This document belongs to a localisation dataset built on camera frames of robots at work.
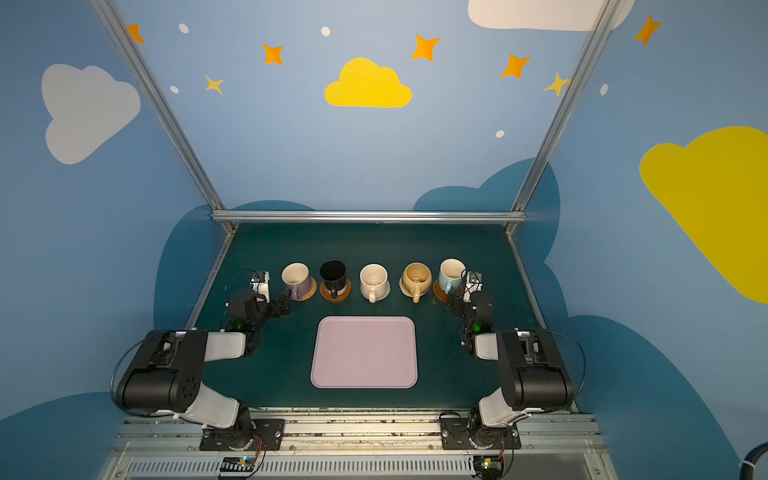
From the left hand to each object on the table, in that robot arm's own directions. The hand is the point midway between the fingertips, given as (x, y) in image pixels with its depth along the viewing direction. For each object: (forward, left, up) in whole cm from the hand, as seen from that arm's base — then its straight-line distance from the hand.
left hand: (272, 290), depth 95 cm
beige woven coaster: (+5, -42, -6) cm, 43 cm away
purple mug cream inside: (+7, -6, -3) cm, 10 cm away
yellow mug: (+7, -48, -3) cm, 48 cm away
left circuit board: (-45, -1, -10) cm, 46 cm away
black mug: (+2, -20, +6) cm, 21 cm away
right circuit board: (-45, -63, -9) cm, 78 cm away
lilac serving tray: (-16, -30, -10) cm, 36 cm away
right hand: (+1, -64, +2) cm, 64 cm away
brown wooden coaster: (+3, -56, -6) cm, 56 cm away
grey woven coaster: (+3, -37, -6) cm, 37 cm away
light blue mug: (+6, -58, +1) cm, 59 cm away
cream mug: (+7, -32, -2) cm, 33 cm away
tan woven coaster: (+4, -11, -6) cm, 13 cm away
